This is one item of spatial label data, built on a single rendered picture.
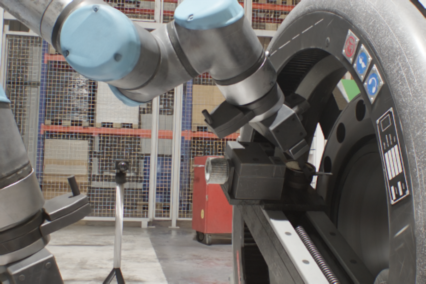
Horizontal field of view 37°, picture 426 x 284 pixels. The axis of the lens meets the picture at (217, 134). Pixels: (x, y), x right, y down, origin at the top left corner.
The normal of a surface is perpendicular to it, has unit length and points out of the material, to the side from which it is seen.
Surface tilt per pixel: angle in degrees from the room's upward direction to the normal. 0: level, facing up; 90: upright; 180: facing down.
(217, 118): 49
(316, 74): 139
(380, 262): 61
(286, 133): 114
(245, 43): 101
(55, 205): 24
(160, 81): 132
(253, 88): 123
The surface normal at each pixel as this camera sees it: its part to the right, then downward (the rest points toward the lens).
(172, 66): 0.04, 0.51
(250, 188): 0.22, 0.37
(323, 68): -0.59, 0.73
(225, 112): -0.47, -0.71
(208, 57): 0.15, 0.67
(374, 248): 0.26, -0.36
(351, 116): -0.97, -0.05
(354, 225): 0.26, -0.07
